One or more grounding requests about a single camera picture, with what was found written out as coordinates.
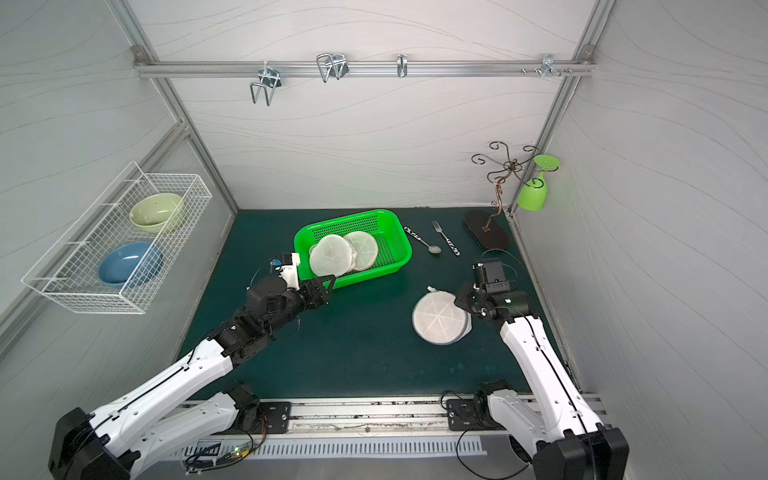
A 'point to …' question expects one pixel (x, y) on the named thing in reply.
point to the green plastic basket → (394, 248)
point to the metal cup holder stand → (488, 230)
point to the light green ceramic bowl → (151, 213)
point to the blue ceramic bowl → (130, 263)
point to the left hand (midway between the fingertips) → (326, 279)
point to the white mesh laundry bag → (438, 320)
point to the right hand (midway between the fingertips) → (464, 294)
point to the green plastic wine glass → (533, 195)
